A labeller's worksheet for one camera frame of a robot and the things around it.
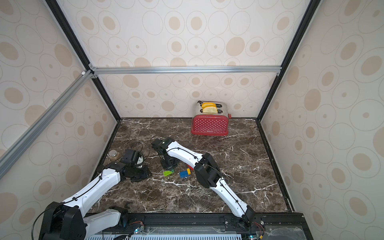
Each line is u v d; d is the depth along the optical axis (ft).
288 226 2.39
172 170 2.94
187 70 3.03
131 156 2.20
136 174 2.30
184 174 2.94
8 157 1.66
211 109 3.23
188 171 2.88
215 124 3.28
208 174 1.95
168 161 2.61
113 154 2.87
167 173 2.95
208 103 3.31
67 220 1.29
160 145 2.28
